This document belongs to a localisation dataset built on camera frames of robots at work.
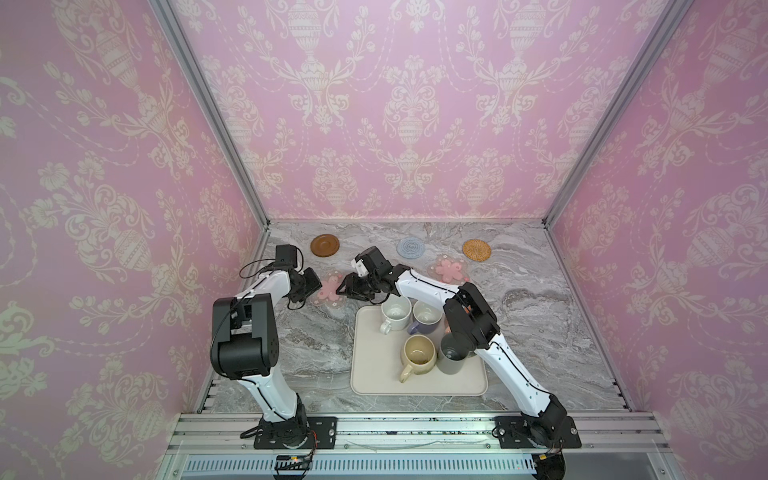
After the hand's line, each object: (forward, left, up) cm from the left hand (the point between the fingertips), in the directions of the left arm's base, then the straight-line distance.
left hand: (318, 284), depth 97 cm
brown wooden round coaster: (+20, +2, -4) cm, 21 cm away
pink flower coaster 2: (+11, -44, -4) cm, 46 cm away
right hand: (-2, -8, -2) cm, 8 cm away
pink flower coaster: (-1, -2, -5) cm, 5 cm away
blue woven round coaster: (+20, -31, -4) cm, 37 cm away
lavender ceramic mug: (-9, -35, -2) cm, 36 cm away
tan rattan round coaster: (+20, -56, -4) cm, 59 cm away
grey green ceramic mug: (-21, -42, -3) cm, 47 cm away
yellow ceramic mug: (-21, -33, -3) cm, 39 cm away
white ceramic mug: (-8, -25, -3) cm, 27 cm away
